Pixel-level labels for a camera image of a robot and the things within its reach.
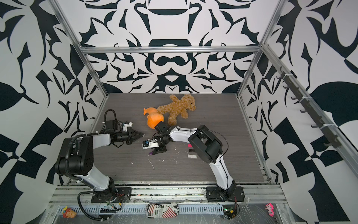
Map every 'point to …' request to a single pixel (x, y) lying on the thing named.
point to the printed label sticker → (162, 210)
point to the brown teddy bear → (177, 106)
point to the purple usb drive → (150, 153)
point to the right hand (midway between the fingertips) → (152, 146)
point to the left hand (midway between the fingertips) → (142, 133)
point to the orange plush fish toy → (154, 117)
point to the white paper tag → (192, 156)
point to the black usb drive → (191, 150)
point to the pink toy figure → (271, 209)
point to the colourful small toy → (68, 213)
